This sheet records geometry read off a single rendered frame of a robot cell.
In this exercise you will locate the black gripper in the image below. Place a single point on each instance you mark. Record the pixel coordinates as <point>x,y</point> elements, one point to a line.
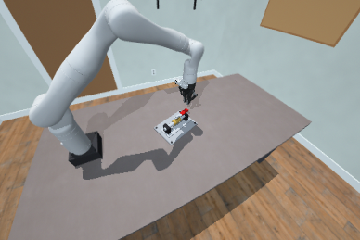
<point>187,93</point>

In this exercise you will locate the ball valve with red lever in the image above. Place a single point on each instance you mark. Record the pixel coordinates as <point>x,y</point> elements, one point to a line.
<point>179,122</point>

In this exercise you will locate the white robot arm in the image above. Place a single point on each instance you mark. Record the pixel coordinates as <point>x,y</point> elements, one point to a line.
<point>118,19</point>

